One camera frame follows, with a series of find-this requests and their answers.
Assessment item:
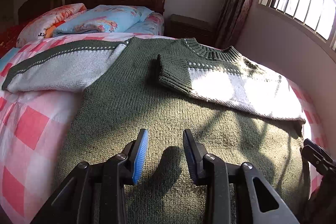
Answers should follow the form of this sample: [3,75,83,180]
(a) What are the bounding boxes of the light blue floral pillow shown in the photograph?
[52,5,154,37]

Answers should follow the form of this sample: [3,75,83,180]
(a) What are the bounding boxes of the floral pink curtain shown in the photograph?
[215,0,253,49]

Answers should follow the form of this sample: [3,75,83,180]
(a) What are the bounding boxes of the orange floral pillow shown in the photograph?
[16,3,87,48]

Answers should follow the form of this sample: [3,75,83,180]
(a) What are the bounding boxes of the pink checkered bed cover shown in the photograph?
[1,33,329,223]

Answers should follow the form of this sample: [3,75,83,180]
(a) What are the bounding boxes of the green white knit sweater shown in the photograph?
[2,37,310,223]

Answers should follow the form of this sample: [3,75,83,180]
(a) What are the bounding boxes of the light blue blanket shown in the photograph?
[0,47,20,71]

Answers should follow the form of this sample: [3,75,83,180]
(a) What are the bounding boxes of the pink blue floral pillow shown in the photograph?
[125,12,165,35]

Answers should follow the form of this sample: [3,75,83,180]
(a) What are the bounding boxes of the red floral bedsheet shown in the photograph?
[0,23,27,58]

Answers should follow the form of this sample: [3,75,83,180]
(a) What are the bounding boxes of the wooden nightstand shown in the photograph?
[164,14,215,47]

